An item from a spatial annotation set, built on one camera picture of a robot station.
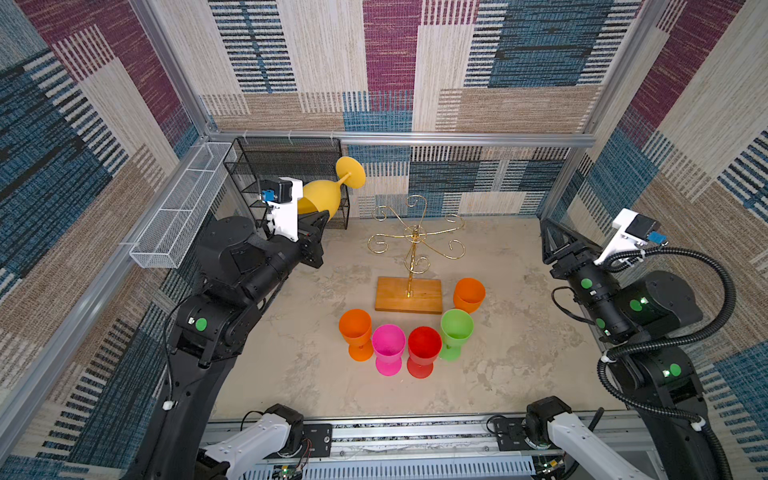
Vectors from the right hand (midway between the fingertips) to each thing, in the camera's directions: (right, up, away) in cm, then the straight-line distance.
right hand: (545, 229), depth 54 cm
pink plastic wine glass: (-28, -28, +25) cm, 47 cm away
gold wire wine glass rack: (-20, -18, +43) cm, 50 cm away
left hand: (-39, +4, -1) cm, 39 cm away
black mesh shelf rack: (-54, +27, +51) cm, 79 cm away
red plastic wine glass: (-19, -27, +19) cm, 38 cm away
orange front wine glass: (-36, -24, +28) cm, 52 cm away
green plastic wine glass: (-10, -24, +28) cm, 38 cm away
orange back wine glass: (-4, -16, +33) cm, 37 cm away
